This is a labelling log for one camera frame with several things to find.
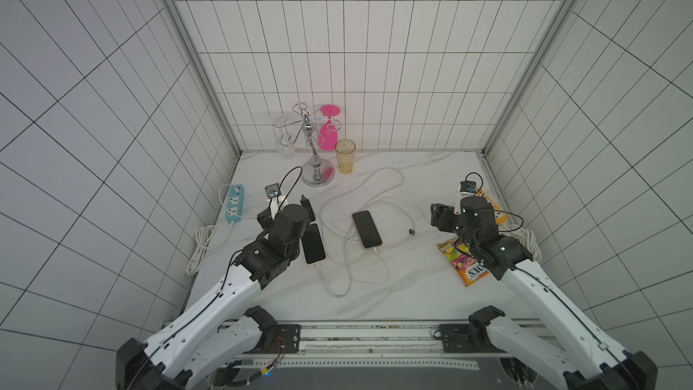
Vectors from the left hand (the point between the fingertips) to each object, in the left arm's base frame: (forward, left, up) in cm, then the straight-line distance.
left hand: (287, 207), depth 77 cm
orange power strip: (+8, -73, -19) cm, 76 cm away
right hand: (+2, -43, -2) cm, 43 cm away
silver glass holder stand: (+29, -3, -19) cm, 35 cm away
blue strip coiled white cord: (-1, +33, -21) cm, 39 cm away
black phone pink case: (-3, -6, -21) cm, 22 cm away
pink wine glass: (+35, -9, -4) cm, 37 cm away
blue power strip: (+12, +26, -20) cm, 35 cm away
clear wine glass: (+32, +7, -8) cm, 34 cm away
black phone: (+3, -24, -20) cm, 32 cm away
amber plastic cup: (+36, -16, -13) cm, 41 cm away
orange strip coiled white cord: (-1, -78, -17) cm, 80 cm away
